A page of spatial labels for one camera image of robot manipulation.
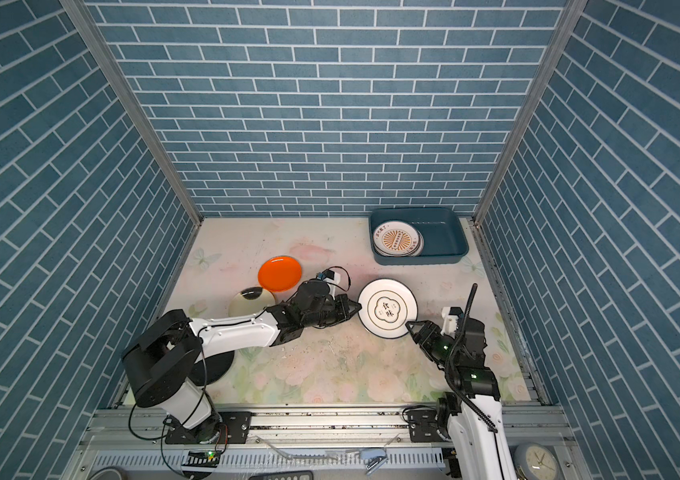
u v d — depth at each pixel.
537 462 0.66
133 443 0.72
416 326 0.82
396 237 1.12
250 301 0.97
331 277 0.80
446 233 1.16
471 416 0.52
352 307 0.81
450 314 0.76
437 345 0.71
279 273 1.06
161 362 0.45
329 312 0.73
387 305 0.85
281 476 0.66
